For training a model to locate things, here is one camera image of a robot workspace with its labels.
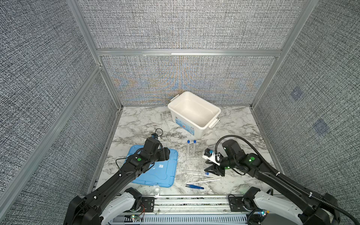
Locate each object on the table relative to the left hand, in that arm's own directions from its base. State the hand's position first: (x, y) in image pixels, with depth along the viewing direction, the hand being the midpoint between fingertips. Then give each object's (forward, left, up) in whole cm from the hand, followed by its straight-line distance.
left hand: (165, 152), depth 81 cm
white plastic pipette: (-14, -21, -11) cm, 28 cm away
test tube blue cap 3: (-10, -23, -10) cm, 27 cm away
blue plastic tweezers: (-17, -16, -11) cm, 25 cm away
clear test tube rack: (+3, -18, -10) cm, 21 cm away
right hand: (-9, -22, +2) cm, 24 cm away
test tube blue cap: (+4, -13, +4) cm, 15 cm away
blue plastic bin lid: (-9, +2, -9) cm, 13 cm away
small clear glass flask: (-17, +6, -11) cm, 22 cm away
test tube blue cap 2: (+3, -17, +4) cm, 18 cm away
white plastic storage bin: (+37, -22, -9) cm, 44 cm away
